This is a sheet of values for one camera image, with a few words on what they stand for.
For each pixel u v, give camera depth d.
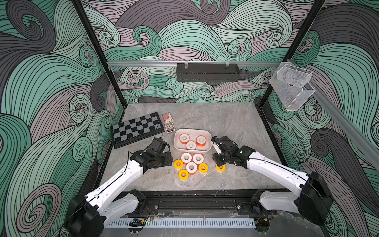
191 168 0.86
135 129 1.01
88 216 0.37
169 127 1.04
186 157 0.90
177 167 0.86
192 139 0.98
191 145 0.95
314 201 0.39
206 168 0.85
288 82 0.81
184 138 0.98
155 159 0.59
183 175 0.83
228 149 0.62
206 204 0.76
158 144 0.61
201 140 0.98
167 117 1.10
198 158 0.90
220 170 0.85
